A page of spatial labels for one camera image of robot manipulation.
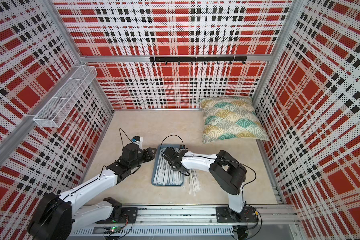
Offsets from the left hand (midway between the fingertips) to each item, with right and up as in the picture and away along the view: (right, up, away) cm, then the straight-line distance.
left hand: (155, 150), depth 86 cm
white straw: (+4, -15, 0) cm, 16 cm away
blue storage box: (+12, -17, -1) cm, 20 cm away
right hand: (+15, -10, +4) cm, 18 cm away
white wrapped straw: (+23, -19, -2) cm, 29 cm away
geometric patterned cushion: (+46, +19, +7) cm, 50 cm away
